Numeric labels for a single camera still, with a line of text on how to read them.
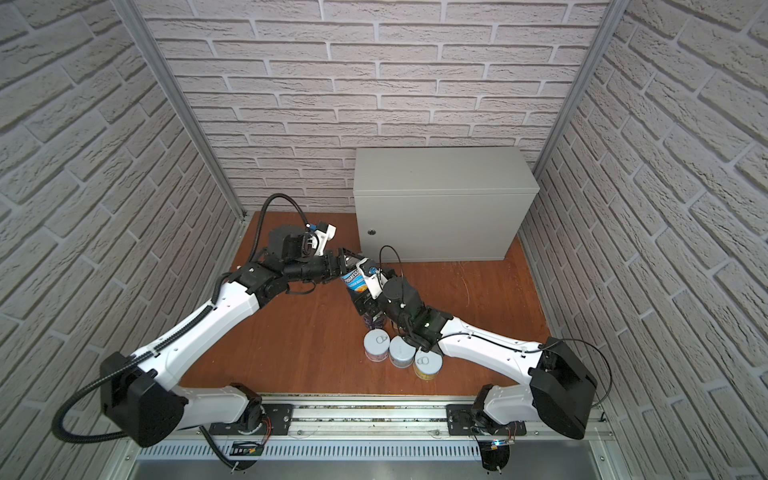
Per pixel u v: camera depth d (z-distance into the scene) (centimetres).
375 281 63
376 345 81
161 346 42
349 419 76
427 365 79
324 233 69
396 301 56
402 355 80
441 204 84
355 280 70
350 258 67
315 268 64
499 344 48
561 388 41
